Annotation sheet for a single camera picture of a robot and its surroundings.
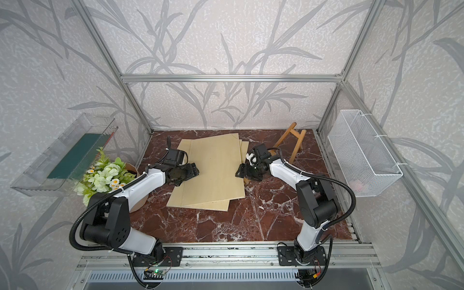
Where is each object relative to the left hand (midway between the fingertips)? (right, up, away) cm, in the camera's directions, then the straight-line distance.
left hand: (195, 173), depth 91 cm
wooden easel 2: (+26, -4, -1) cm, 26 cm away
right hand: (+24, -1, -1) cm, 24 cm away
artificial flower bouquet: (-24, +4, -28) cm, 37 cm away
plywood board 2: (-8, -9, -4) cm, 13 cm away
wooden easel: (+54, +15, +1) cm, 56 cm away
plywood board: (+11, +7, +6) cm, 14 cm away
